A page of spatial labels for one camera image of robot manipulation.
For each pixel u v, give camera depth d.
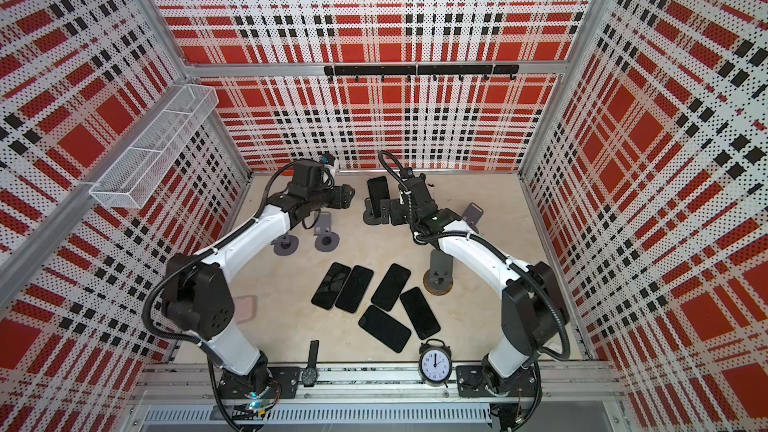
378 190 1.03
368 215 1.03
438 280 0.87
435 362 0.75
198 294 0.45
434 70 0.89
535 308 0.44
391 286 0.91
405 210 0.63
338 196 0.79
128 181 0.69
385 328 0.85
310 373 0.75
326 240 1.02
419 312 0.86
